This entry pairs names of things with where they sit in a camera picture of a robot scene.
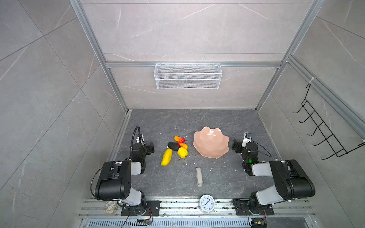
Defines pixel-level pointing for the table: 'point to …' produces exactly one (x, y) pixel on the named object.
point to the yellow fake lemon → (182, 152)
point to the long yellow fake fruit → (167, 157)
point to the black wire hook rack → (326, 132)
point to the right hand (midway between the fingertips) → (241, 138)
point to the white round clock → (207, 203)
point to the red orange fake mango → (179, 138)
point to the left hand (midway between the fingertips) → (143, 140)
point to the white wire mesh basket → (170, 75)
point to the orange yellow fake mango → (183, 145)
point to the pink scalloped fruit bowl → (210, 143)
